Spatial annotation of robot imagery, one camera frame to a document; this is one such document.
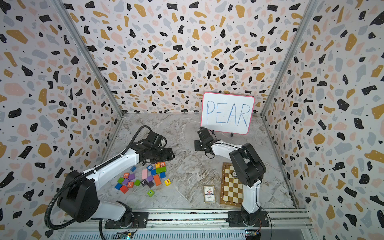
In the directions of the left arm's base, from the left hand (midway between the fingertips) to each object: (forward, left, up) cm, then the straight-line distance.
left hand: (171, 156), depth 85 cm
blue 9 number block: (-2, +14, -9) cm, 17 cm away
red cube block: (-15, +25, -8) cm, 31 cm away
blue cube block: (-7, +6, -11) cm, 14 cm away
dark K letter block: (-11, +16, -10) cm, 22 cm away
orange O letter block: (0, +7, -9) cm, 12 cm away
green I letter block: (-17, +11, -9) cm, 22 cm away
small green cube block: (-11, +20, -10) cm, 25 cm away
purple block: (-8, +13, -11) cm, 19 cm away
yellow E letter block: (-11, +2, -10) cm, 15 cm away
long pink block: (-6, +16, -9) cm, 20 cm away
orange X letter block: (-1, +10, -9) cm, 13 cm away
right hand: (+13, -15, -7) cm, 21 cm away
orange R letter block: (-12, +23, -9) cm, 28 cm away
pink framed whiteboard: (+31, -35, +3) cm, 47 cm away
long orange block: (-10, +8, -10) cm, 16 cm away
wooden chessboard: (-17, -33, -9) cm, 38 cm away
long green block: (-3, +7, -11) cm, 13 cm away
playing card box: (-19, -21, -10) cm, 30 cm away
